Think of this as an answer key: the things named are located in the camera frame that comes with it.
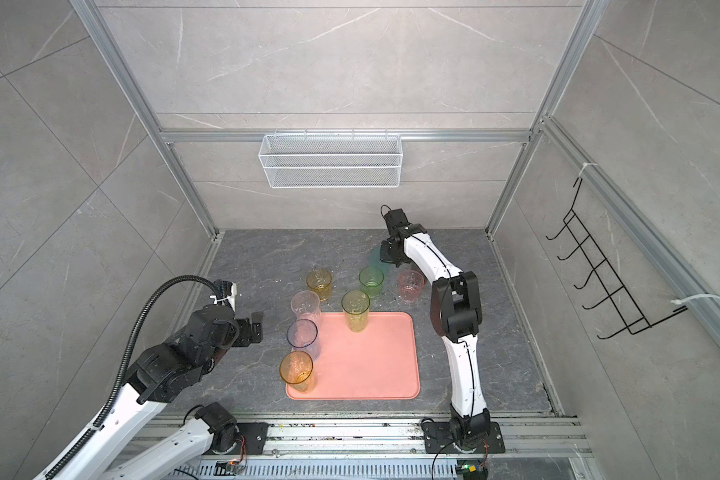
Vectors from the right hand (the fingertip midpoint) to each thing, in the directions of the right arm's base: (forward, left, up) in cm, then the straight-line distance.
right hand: (389, 254), depth 102 cm
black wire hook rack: (-39, -45, +24) cm, 64 cm away
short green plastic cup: (-5, +7, -7) cm, 11 cm away
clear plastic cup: (-22, +26, +5) cm, 34 cm away
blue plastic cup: (-30, +26, +2) cm, 40 cm away
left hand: (-29, +38, +16) cm, 51 cm away
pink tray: (-35, +5, -8) cm, 36 cm away
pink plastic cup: (-8, -7, -6) cm, 12 cm away
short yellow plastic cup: (-7, +24, -5) cm, 26 cm away
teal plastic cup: (-1, +5, -3) cm, 6 cm away
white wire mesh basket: (+24, +20, +22) cm, 38 cm away
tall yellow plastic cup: (-39, +27, 0) cm, 48 cm away
